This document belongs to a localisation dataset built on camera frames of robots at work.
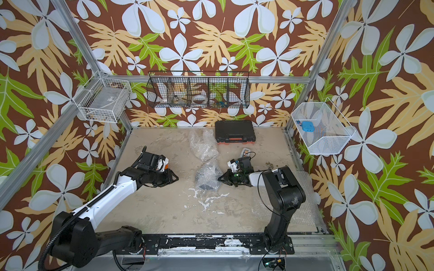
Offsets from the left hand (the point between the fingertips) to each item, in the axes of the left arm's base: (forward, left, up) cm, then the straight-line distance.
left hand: (177, 176), depth 83 cm
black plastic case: (+41, -32, -11) cm, 54 cm away
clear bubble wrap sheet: (+24, -12, -4) cm, 27 cm away
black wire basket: (+47, -9, +19) cm, 52 cm away
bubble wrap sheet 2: (-17, -65, -11) cm, 68 cm away
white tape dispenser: (+20, -38, -7) cm, 43 cm away
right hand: (+4, -20, -9) cm, 22 cm away
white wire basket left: (+32, +38, +22) cm, 55 cm away
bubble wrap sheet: (+4, -15, -6) cm, 16 cm away
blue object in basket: (+22, -66, +14) cm, 71 cm away
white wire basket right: (+14, -73, +19) cm, 77 cm away
